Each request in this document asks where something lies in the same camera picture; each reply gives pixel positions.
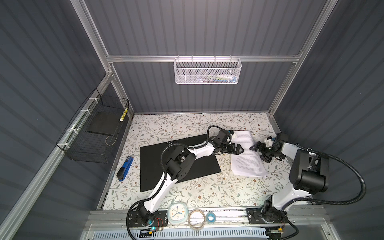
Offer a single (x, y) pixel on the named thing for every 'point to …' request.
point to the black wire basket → (92, 135)
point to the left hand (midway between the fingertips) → (239, 151)
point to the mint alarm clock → (177, 212)
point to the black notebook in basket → (106, 123)
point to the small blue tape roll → (211, 218)
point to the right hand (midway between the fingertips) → (257, 153)
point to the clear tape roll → (197, 219)
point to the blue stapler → (122, 172)
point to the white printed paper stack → (249, 162)
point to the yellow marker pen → (123, 115)
